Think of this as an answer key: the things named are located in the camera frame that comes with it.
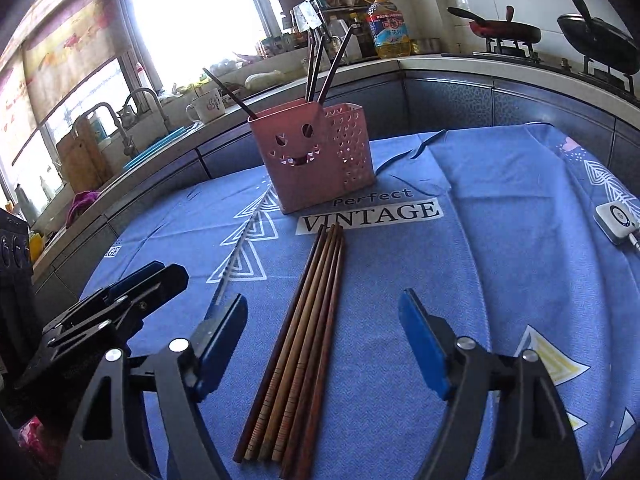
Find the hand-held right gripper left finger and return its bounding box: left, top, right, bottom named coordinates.
left=59, top=292, right=249, bottom=480

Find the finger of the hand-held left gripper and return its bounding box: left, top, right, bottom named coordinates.
left=44, top=260, right=168, bottom=332
left=46, top=263, right=190, bottom=357

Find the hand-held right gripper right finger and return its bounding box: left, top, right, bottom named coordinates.
left=397, top=287, right=586, bottom=480

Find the bundle of brown chopsticks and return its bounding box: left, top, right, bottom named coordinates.
left=234, top=224, right=346, bottom=480

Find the pink perforated utensil holder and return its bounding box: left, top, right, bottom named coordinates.
left=248, top=101, right=373, bottom=215

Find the dark wooden chopstick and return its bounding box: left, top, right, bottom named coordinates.
left=319, top=25, right=354, bottom=104
left=305, top=34, right=316, bottom=103
left=311, top=29, right=325, bottom=104
left=202, top=67, right=258, bottom=121

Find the purple cloth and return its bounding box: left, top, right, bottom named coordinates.
left=66, top=190, right=101, bottom=228

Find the blue printed tablecloth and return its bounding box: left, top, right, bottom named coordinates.
left=80, top=122, right=640, bottom=480

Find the wooden cutting board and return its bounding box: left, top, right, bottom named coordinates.
left=56, top=115, right=113, bottom=193

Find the blue plastic basin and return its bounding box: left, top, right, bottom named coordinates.
left=122, top=125, right=193, bottom=171

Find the steel faucet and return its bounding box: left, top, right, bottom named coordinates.
left=75, top=102, right=138, bottom=158
left=122, top=87, right=171, bottom=133

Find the white mug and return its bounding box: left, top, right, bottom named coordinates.
left=186, top=87, right=223, bottom=123

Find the white square charger puck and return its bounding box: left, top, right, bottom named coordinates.
left=593, top=201, right=640, bottom=246

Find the white plastic bag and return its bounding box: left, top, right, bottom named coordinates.
left=245, top=70, right=286, bottom=92

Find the printed window blind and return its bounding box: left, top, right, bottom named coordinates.
left=0, top=0, right=128, bottom=166

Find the row of spice jars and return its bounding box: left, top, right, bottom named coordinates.
left=257, top=35, right=296, bottom=58

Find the white plastic jug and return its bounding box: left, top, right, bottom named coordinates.
left=326, top=16, right=351, bottom=57

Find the steel cleaver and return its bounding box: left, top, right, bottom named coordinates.
left=292, top=2, right=321, bottom=31

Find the gas stove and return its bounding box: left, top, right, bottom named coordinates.
left=440, top=35, right=640, bottom=98

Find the cooking oil bottle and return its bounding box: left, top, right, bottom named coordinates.
left=367, top=1, right=412, bottom=59

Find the black storage rack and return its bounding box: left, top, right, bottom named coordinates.
left=320, top=5, right=375, bottom=58

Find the red frying pan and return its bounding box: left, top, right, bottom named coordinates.
left=446, top=5, right=542, bottom=45

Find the black wok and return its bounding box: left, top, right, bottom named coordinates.
left=556, top=0, right=640, bottom=75

